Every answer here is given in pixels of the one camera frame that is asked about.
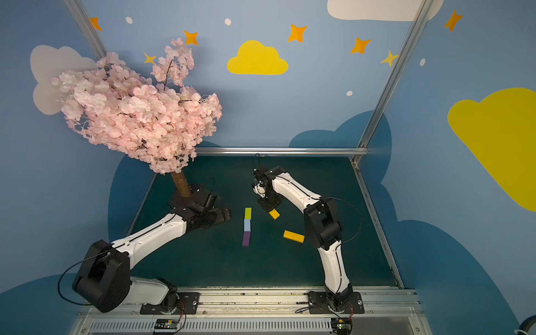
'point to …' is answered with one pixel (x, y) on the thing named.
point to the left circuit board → (167, 324)
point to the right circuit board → (342, 326)
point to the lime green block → (248, 213)
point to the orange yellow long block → (293, 236)
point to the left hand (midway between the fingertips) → (223, 212)
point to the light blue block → (247, 225)
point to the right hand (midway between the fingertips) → (272, 205)
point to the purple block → (246, 239)
